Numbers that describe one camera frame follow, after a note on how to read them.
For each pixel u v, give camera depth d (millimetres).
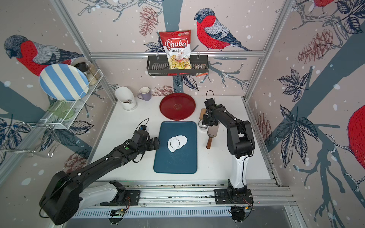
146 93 1136
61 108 696
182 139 957
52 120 659
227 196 727
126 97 1096
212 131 1009
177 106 1146
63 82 726
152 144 761
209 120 852
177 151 902
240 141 529
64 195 398
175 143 935
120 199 652
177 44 797
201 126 1005
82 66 799
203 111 1097
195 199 745
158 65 949
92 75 850
